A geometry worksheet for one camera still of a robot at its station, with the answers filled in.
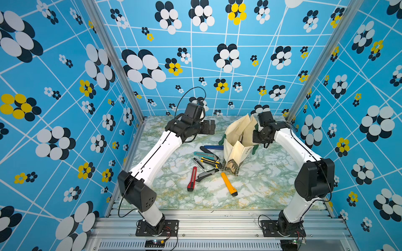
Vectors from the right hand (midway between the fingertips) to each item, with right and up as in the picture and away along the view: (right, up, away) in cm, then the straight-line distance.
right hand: (259, 137), depth 90 cm
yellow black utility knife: (-30, -14, +6) cm, 34 cm away
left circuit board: (-56, -49, -18) cm, 76 cm away
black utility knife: (-30, -9, +11) cm, 34 cm away
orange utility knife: (-17, -29, -6) cm, 34 cm away
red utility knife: (-40, -26, -4) cm, 48 cm away
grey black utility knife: (-33, -22, +1) cm, 39 cm away
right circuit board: (+8, -48, -20) cm, 53 cm away
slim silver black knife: (-35, -17, +5) cm, 39 cm away
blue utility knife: (-25, -7, +12) cm, 29 cm away
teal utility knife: (-31, -12, +8) cm, 34 cm away
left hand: (-30, +7, -13) cm, 33 cm away
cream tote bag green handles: (-15, -2, -10) cm, 18 cm away
